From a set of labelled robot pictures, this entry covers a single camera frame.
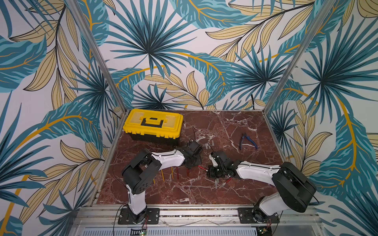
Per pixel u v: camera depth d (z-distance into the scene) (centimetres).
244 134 106
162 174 87
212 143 100
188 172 88
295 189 44
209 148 98
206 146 99
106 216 75
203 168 91
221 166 70
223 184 84
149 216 73
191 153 73
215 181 84
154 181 84
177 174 88
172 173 88
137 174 49
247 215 73
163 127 88
